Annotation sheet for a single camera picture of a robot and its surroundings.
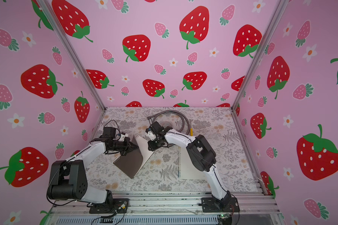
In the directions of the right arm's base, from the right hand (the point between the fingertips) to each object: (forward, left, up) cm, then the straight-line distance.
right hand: (153, 145), depth 94 cm
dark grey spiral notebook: (-12, +11, -3) cm, 17 cm away
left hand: (-5, +7, +6) cm, 11 cm away
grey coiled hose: (+27, +7, -4) cm, 29 cm away
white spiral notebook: (-14, -24, -3) cm, 28 cm away
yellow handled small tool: (+16, -26, -4) cm, 31 cm away
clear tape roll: (+20, -7, -1) cm, 21 cm away
